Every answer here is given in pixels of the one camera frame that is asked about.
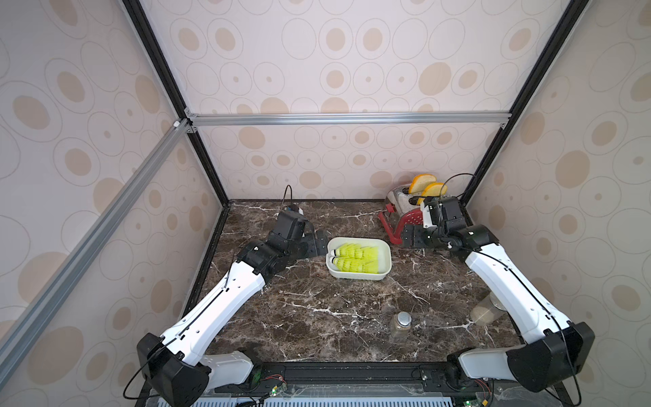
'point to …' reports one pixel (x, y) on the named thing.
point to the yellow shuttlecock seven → (357, 264)
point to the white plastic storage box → (385, 258)
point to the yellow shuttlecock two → (356, 251)
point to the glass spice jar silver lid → (400, 324)
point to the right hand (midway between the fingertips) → (412, 235)
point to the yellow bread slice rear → (420, 182)
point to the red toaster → (403, 209)
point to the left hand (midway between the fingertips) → (321, 240)
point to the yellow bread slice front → (435, 189)
